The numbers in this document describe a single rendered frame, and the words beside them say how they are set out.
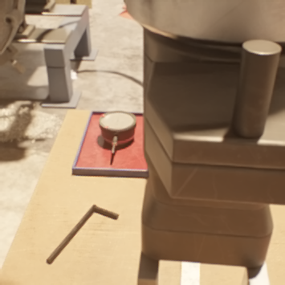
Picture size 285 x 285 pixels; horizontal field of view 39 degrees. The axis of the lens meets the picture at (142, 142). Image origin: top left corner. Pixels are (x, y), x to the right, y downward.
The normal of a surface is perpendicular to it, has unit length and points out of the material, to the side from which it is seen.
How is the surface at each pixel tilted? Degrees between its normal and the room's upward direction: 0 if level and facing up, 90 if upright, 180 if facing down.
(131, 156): 0
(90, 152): 0
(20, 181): 0
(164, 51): 90
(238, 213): 87
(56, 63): 90
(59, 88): 90
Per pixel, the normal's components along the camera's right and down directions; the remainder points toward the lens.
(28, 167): 0.00, -0.82
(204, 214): -0.11, 0.52
